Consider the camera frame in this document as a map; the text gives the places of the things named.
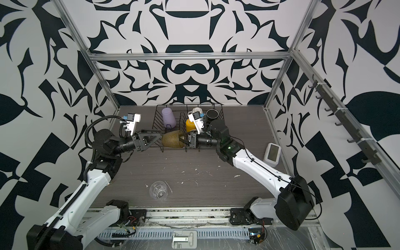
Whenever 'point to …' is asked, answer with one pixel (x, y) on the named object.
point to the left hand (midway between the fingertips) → (161, 132)
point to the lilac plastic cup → (170, 121)
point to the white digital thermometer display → (272, 154)
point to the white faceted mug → (196, 109)
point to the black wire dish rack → (180, 113)
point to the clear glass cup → (159, 190)
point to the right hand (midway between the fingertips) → (178, 138)
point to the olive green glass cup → (171, 139)
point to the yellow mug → (190, 125)
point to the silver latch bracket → (185, 239)
